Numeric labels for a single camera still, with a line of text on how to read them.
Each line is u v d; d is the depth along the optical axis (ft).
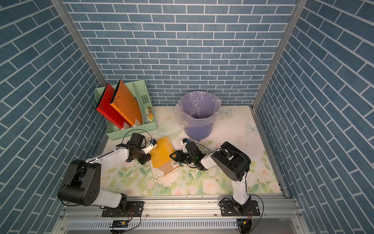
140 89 3.38
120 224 2.37
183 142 2.89
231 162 1.68
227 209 2.42
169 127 3.56
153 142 2.76
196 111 3.31
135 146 2.36
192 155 2.48
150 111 3.80
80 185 1.42
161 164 2.91
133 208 2.40
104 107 2.75
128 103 3.53
